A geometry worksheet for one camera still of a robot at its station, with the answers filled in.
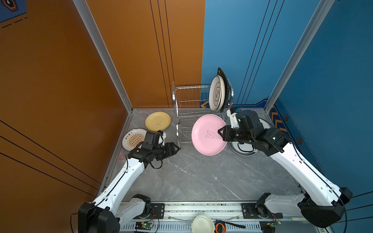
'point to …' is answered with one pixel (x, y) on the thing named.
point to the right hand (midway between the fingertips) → (217, 131)
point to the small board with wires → (274, 223)
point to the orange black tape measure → (220, 226)
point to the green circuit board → (143, 225)
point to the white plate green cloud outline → (214, 93)
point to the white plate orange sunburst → (132, 137)
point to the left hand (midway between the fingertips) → (175, 148)
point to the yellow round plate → (158, 121)
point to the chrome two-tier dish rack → (192, 103)
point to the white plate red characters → (265, 124)
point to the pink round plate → (205, 138)
